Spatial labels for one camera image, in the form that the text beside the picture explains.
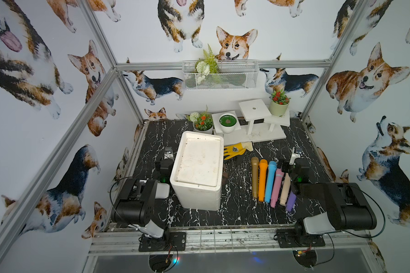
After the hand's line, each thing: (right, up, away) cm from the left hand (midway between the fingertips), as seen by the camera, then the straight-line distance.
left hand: (172, 154), depth 94 cm
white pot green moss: (+30, +17, -4) cm, 35 cm away
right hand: (+64, 0, -2) cm, 64 cm away
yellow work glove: (+37, +2, +9) cm, 38 cm away
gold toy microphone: (+46, -8, +1) cm, 47 cm away
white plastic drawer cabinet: (+16, -5, -25) cm, 30 cm away
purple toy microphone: (+61, -22, -11) cm, 66 cm away
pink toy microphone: (+56, -17, -6) cm, 58 cm away
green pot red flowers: (+60, +28, +1) cm, 66 cm away
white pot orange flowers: (+17, +18, +4) cm, 25 cm away
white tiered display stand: (+47, +17, +10) cm, 51 cm away
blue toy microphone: (+53, -13, -4) cm, 55 cm away
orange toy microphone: (+49, -13, -4) cm, 51 cm away
